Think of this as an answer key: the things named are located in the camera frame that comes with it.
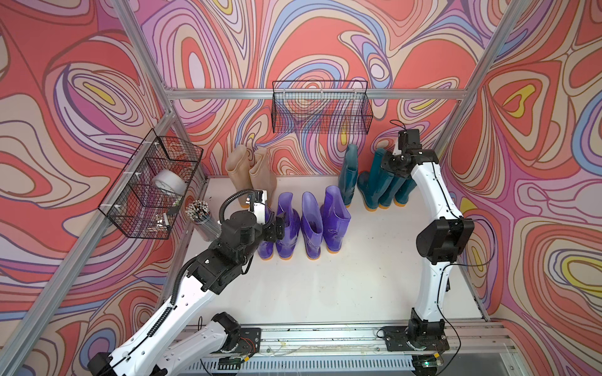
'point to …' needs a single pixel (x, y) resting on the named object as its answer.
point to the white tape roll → (171, 181)
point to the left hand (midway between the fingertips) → (277, 211)
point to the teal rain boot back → (349, 175)
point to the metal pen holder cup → (200, 213)
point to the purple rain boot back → (335, 219)
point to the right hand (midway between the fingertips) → (385, 168)
